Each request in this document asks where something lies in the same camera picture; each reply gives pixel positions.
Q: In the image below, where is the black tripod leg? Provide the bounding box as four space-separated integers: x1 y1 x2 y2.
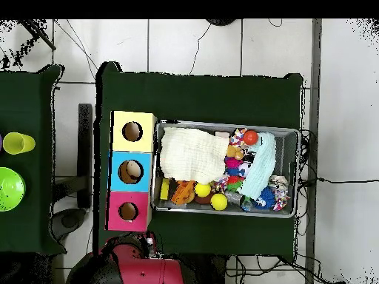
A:
24 18 57 51

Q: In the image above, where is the brown plush toy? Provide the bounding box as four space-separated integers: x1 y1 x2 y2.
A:
226 144 245 160

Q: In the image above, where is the mint green muslin cloth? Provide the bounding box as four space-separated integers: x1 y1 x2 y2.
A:
238 131 277 200

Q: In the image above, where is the orange ball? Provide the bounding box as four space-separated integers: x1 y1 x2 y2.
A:
243 129 259 146

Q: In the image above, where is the metal mesh bin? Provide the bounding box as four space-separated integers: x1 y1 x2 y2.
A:
150 119 302 219

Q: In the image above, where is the black round object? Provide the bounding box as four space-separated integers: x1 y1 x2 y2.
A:
205 18 238 27

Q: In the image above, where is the black flat panel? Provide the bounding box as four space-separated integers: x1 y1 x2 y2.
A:
77 103 93 209

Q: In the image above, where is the yellow-green plastic cup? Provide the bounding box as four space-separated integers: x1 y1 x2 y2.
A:
2 132 36 155

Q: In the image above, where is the dark green side-table cloth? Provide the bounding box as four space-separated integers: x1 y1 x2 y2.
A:
0 64 67 256

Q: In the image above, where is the yellow block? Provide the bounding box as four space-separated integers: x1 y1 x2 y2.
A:
159 177 170 200

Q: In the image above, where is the wooden three-hole box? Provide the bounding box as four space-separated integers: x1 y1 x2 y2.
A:
104 110 158 232

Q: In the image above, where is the cream muslin cloth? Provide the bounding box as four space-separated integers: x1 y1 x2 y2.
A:
158 126 230 186

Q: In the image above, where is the dark green table cloth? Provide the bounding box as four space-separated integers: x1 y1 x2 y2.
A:
93 61 304 263

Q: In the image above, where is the orange plastic toy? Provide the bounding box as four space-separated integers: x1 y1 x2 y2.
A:
170 180 196 206

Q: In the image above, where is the black power cable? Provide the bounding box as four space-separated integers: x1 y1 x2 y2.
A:
297 175 379 186

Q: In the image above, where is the plain yellow ball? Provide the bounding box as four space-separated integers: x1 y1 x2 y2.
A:
194 182 212 198

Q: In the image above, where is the grey round base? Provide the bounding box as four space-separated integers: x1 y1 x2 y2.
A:
50 207 87 240

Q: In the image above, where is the yellow ball with seam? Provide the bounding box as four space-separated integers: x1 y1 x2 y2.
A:
210 193 229 212

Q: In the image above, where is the bright green plastic bowl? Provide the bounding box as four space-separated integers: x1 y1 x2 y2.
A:
0 166 27 212

